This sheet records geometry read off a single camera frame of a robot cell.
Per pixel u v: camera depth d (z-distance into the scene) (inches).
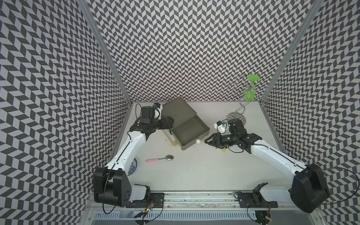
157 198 29.4
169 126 29.2
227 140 27.2
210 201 29.3
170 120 30.8
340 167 23.9
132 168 32.5
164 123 28.5
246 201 28.7
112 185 15.5
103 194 16.0
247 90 32.5
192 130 32.1
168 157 35.2
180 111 36.9
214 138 28.3
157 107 29.1
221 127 29.6
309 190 15.6
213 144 27.7
